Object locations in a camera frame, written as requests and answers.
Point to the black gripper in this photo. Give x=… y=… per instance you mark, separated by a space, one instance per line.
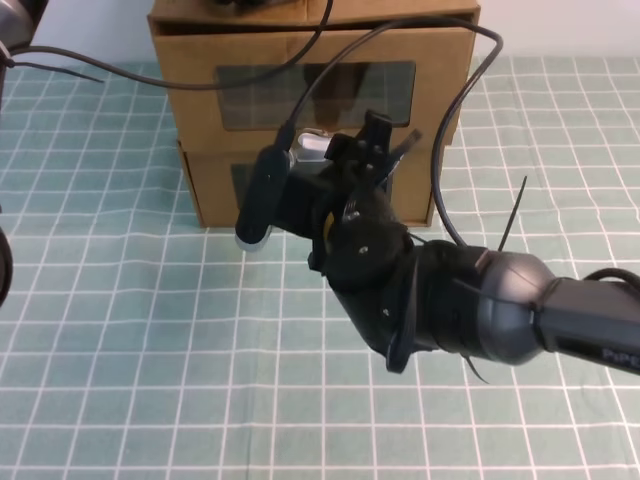
x=357 y=241

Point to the cardboard drawer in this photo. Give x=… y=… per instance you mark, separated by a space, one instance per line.
x=217 y=181
x=410 y=75

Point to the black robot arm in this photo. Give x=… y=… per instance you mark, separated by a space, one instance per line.
x=405 y=298

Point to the brown cardboard shoebox cabinet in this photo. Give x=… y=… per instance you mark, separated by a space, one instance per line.
x=312 y=17

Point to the cyan checkered tablecloth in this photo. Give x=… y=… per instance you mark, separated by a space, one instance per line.
x=135 y=345

